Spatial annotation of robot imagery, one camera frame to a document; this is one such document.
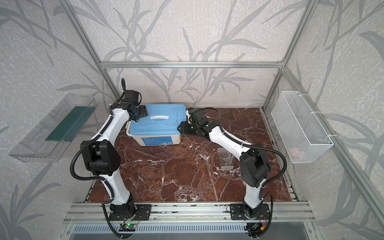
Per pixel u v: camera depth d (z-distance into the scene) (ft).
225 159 3.00
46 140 2.08
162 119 2.98
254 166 1.53
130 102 2.20
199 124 2.15
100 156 1.61
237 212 2.41
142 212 2.41
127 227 2.32
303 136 2.00
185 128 2.44
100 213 2.47
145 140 3.00
